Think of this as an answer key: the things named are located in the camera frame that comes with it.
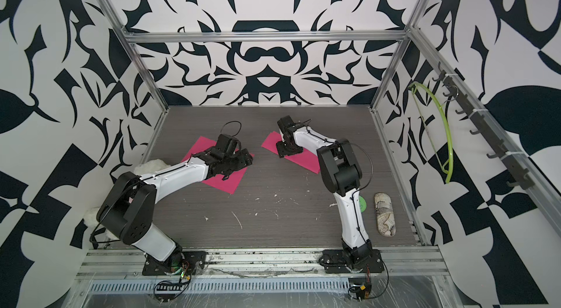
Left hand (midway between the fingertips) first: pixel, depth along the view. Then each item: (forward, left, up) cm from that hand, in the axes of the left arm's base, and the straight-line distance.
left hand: (245, 156), depth 92 cm
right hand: (+9, -18, -7) cm, 21 cm away
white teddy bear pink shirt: (-6, +39, +3) cm, 39 cm away
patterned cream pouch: (-24, -52, -4) cm, 58 cm away
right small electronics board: (-47, -39, -9) cm, 62 cm away
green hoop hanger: (-18, -65, +21) cm, 70 cm away
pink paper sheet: (+1, -26, -6) cm, 26 cm away
